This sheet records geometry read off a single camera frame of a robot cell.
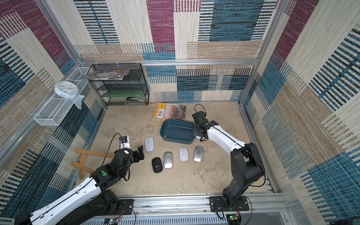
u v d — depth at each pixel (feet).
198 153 3.00
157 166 2.79
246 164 1.49
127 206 2.39
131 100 3.61
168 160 2.89
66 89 2.47
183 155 2.93
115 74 2.87
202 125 2.24
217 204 2.40
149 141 3.16
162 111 3.77
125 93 3.28
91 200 1.94
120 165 1.88
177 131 3.50
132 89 3.79
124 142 2.17
